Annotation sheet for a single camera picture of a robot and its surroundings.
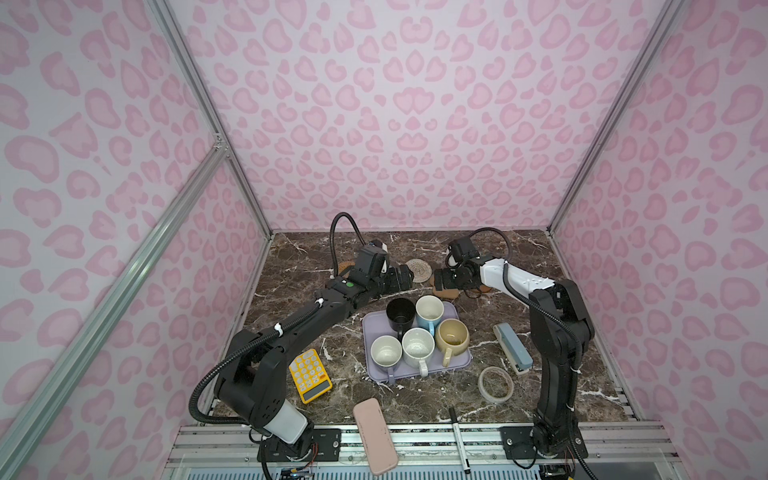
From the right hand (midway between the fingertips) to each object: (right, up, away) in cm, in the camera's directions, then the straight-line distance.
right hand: (449, 279), depth 99 cm
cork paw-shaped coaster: (0, -5, +4) cm, 6 cm away
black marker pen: (-2, -38, -25) cm, 45 cm away
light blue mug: (-7, -9, -6) cm, 13 cm away
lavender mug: (-20, -20, -12) cm, 31 cm away
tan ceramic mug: (-1, -17, -8) cm, 19 cm away
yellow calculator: (-42, -26, -15) cm, 51 cm away
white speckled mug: (-11, -19, -11) cm, 24 cm away
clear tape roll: (+10, -28, -16) cm, 33 cm away
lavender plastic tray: (-23, -14, -5) cm, 28 cm away
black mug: (-16, -10, -8) cm, 21 cm away
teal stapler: (+16, -19, -17) cm, 30 cm away
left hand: (-15, +3, -14) cm, 21 cm away
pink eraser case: (-22, -37, -28) cm, 51 cm away
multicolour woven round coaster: (-8, +3, +9) cm, 12 cm away
